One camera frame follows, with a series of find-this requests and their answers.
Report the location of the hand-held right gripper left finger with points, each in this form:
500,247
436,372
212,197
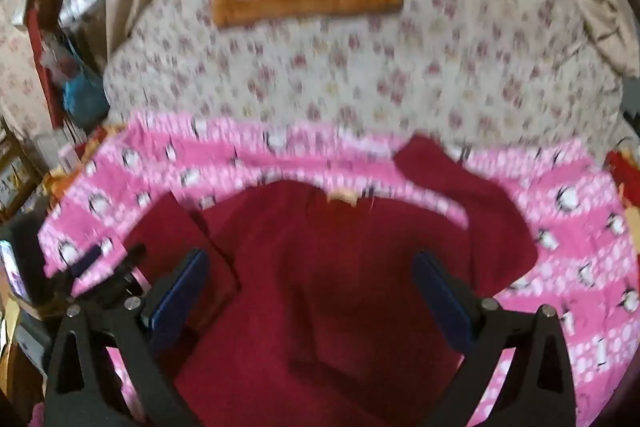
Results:
180,297

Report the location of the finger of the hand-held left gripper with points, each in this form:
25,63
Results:
85,259
127,259

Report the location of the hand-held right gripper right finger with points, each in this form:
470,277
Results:
442,297

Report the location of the dark red sweater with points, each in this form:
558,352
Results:
325,282

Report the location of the wooden shelf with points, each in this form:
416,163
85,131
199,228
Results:
15,172

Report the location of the pink penguin print blanket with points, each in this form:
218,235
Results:
575,217

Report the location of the blue bag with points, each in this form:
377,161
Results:
82,92

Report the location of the red wooden cabinet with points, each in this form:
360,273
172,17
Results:
40,37

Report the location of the floral bed sheet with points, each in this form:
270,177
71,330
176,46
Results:
350,72

